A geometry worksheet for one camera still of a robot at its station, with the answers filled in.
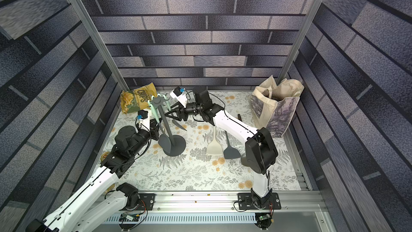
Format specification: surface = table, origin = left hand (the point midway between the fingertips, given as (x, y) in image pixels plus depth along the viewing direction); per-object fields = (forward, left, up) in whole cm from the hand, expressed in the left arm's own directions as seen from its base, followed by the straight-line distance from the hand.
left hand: (160, 117), depth 73 cm
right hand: (+3, -2, +1) cm, 4 cm away
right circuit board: (-35, -50, -30) cm, 68 cm away
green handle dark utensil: (-7, -1, -8) cm, 11 cm away
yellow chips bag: (+27, +25, -18) cm, 41 cm away
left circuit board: (-36, +13, -27) cm, 47 cm away
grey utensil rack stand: (+1, -4, -28) cm, 28 cm away
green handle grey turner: (-6, -35, -24) cm, 43 cm away
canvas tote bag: (+8, -55, 0) cm, 55 cm away
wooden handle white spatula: (-3, -26, -25) cm, 36 cm away
